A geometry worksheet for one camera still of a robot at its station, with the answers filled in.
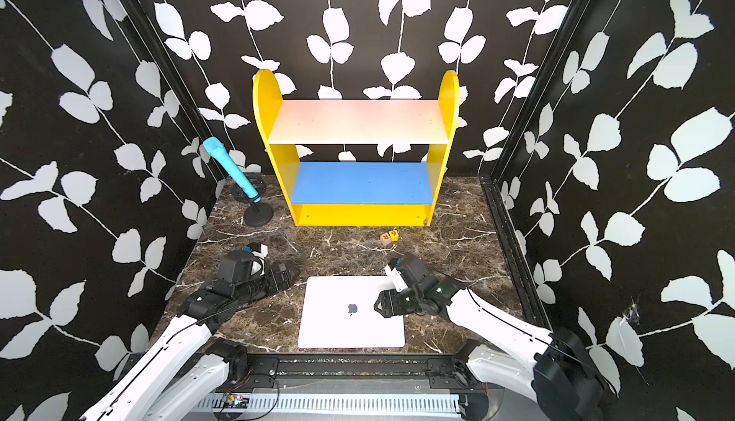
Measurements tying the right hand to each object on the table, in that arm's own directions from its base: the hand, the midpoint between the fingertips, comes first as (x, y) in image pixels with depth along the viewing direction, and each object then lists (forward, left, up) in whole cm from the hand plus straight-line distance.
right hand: (381, 301), depth 79 cm
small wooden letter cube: (+24, -1, -5) cm, 25 cm away
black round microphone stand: (+35, +47, -6) cm, 59 cm away
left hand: (+6, +25, +5) cm, 27 cm away
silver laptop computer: (-1, +13, -7) cm, 14 cm away
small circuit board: (-23, +37, -8) cm, 44 cm away
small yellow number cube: (+26, -5, -6) cm, 27 cm away
